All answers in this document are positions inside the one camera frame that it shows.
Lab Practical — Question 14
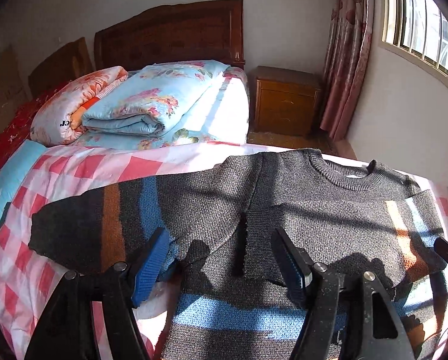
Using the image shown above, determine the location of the red patterned blanket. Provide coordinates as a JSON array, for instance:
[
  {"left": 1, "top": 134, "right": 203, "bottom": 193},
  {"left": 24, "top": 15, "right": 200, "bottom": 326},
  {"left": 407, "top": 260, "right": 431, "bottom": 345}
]
[{"left": 0, "top": 80, "right": 70, "bottom": 170}]

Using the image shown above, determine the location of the brown wooden nightstand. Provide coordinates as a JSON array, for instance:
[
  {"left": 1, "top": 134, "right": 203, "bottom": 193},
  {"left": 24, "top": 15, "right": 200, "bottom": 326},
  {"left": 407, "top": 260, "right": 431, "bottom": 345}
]
[{"left": 249, "top": 66, "right": 321, "bottom": 137}]

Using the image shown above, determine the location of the barred arched window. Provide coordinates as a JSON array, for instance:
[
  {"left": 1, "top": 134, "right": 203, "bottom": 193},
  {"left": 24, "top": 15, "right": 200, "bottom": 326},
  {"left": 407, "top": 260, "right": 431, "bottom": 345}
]
[{"left": 382, "top": 0, "right": 448, "bottom": 79}]

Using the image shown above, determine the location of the dark wooden headboard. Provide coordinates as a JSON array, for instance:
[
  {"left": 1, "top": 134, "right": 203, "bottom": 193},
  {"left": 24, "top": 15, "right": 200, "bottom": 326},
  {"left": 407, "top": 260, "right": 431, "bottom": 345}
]
[
  {"left": 28, "top": 37, "right": 94, "bottom": 98},
  {"left": 94, "top": 0, "right": 245, "bottom": 71}
]

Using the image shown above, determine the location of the dark grey striped knit sweater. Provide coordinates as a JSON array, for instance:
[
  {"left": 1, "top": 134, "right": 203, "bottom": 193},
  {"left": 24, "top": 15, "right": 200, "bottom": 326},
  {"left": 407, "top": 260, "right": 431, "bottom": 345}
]
[{"left": 30, "top": 149, "right": 448, "bottom": 359}]

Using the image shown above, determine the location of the pink floral curtain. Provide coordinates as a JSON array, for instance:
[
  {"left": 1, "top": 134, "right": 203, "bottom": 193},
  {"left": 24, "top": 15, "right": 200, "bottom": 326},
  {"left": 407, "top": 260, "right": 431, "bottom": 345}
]
[{"left": 320, "top": 0, "right": 374, "bottom": 141}]

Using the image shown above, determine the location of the light blue floral bed sheet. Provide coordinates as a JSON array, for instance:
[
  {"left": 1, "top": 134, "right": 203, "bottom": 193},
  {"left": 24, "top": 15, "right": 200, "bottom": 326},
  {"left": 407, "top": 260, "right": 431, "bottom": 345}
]
[{"left": 73, "top": 67, "right": 249, "bottom": 150}]

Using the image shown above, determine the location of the light blue floral folded quilt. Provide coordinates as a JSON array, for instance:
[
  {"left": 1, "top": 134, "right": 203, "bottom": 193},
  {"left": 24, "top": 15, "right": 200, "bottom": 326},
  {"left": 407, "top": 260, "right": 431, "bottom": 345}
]
[{"left": 82, "top": 59, "right": 229, "bottom": 137}]

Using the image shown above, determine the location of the pink red checkered bed sheet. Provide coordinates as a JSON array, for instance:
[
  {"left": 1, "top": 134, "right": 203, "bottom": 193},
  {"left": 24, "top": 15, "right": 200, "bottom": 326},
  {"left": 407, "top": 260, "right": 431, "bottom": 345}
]
[{"left": 0, "top": 146, "right": 448, "bottom": 359}]

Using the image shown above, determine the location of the orange pink floral folded quilt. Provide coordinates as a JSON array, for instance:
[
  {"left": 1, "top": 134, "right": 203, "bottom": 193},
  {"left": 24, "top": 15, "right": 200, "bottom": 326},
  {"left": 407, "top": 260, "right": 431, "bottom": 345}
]
[{"left": 30, "top": 66, "right": 128, "bottom": 146}]

